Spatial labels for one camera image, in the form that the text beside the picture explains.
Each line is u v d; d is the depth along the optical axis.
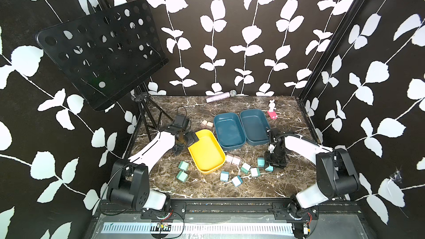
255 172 0.84
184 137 0.78
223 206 0.76
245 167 0.86
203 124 1.01
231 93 1.18
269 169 0.85
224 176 0.84
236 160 0.88
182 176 0.82
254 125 1.04
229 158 0.90
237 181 0.82
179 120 0.70
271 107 1.08
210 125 1.02
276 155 0.75
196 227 0.70
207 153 0.92
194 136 0.82
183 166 0.86
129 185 0.42
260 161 0.88
